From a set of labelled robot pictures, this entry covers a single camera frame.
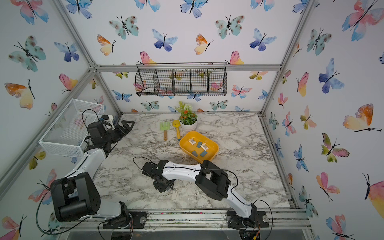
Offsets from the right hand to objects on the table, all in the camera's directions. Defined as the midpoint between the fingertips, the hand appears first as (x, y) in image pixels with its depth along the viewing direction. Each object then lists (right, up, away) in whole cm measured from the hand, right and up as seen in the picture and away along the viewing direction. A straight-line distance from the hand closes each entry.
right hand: (165, 185), depth 84 cm
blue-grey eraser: (+19, +21, +18) cm, 34 cm away
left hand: (-20, +35, +1) cm, 40 cm away
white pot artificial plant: (+12, +38, +12) cm, 42 cm away
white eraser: (+14, +23, +19) cm, 33 cm away
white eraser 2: (+22, +20, +15) cm, 34 cm away
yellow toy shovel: (+2, +35, +26) cm, 44 cm away
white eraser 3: (+5, -4, -2) cm, 7 cm away
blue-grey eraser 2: (+16, +16, +12) cm, 26 cm away
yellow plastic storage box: (+11, +19, +16) cm, 27 cm away
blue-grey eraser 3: (+22, +15, +14) cm, 30 cm away
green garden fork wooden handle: (-8, +32, +26) cm, 42 cm away
